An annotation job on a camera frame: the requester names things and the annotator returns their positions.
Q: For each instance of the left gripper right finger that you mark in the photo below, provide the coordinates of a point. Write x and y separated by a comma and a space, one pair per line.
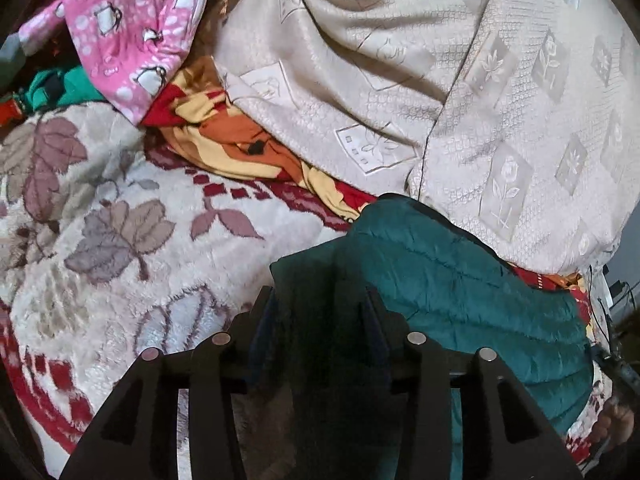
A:
470, 400

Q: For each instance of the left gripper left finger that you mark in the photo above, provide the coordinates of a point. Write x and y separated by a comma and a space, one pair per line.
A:
134, 435

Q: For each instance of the green quilted puffer jacket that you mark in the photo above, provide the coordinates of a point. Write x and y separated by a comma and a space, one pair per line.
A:
446, 284

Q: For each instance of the floral leaf fleece blanket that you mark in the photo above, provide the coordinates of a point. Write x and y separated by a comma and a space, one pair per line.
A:
84, 286

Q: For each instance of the red yellow patterned cloth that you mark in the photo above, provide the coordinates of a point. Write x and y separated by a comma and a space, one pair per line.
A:
240, 198

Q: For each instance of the beige embossed quilt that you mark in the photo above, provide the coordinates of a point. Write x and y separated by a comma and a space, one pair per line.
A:
518, 120

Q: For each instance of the teal green garment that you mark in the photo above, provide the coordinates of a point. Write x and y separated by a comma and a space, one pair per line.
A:
60, 87

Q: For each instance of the pink penguin pajama garment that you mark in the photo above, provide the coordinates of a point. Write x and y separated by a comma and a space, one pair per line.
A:
129, 49

